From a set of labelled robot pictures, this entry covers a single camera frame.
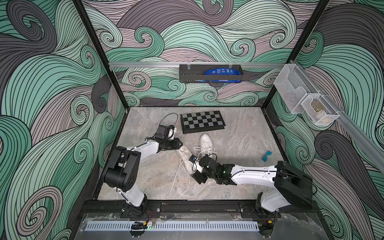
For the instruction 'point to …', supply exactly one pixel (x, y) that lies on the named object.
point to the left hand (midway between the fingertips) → (180, 142)
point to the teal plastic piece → (265, 158)
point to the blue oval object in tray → (223, 71)
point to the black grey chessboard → (202, 121)
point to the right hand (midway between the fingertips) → (196, 168)
